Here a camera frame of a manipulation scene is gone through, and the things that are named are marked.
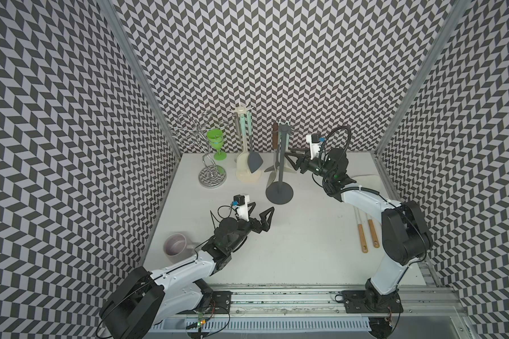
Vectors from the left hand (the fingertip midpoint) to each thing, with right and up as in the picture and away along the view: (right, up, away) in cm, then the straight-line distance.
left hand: (265, 207), depth 78 cm
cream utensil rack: (-11, +12, +33) cm, 37 cm away
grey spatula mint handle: (+3, +15, +13) cm, 20 cm away
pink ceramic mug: (-35, -17, +4) cm, 39 cm away
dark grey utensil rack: (+7, +4, +21) cm, 23 cm away
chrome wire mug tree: (-28, +11, +32) cm, 43 cm away
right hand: (+9, +20, +3) cm, 23 cm away
